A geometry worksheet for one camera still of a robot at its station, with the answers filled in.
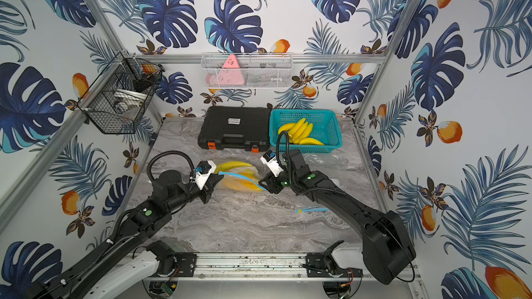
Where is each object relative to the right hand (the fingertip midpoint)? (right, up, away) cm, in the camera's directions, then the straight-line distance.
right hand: (265, 176), depth 82 cm
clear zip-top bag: (+30, +3, +12) cm, 32 cm away
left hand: (-15, +3, -10) cm, 19 cm away
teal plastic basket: (+25, +20, +29) cm, 43 cm away
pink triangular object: (-15, +44, +9) cm, 47 cm away
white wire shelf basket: (-4, +46, +11) cm, 47 cm away
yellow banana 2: (+11, +22, +32) cm, 41 cm away
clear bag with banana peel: (-9, +1, -6) cm, 11 cm away
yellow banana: (+22, +14, +21) cm, 34 cm away
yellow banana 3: (+17, +22, +31) cm, 41 cm away
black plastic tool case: (-13, +21, +28) cm, 37 cm away
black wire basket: (-57, +31, -2) cm, 65 cm away
